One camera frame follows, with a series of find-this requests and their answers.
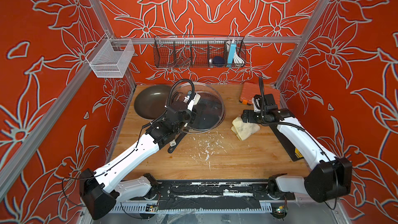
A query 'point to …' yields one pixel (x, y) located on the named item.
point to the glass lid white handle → (186, 86)
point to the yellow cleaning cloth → (242, 130)
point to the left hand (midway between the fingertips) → (192, 101)
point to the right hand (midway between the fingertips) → (245, 115)
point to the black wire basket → (195, 51)
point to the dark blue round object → (218, 61)
